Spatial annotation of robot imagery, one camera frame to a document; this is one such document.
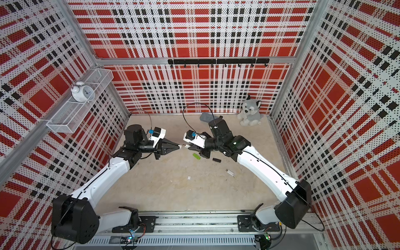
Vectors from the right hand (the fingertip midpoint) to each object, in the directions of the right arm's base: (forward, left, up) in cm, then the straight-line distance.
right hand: (194, 145), depth 70 cm
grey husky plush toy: (+35, -35, -16) cm, 52 cm away
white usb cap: (-1, +6, +1) cm, 6 cm away
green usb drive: (+10, +2, -28) cm, 30 cm away
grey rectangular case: (+43, -5, -26) cm, 51 cm away
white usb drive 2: (-1, +3, +2) cm, 4 cm away
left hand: (0, +6, 0) cm, 6 cm away
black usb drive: (+7, -11, -27) cm, 30 cm away
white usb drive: (-1, -19, -28) cm, 34 cm away
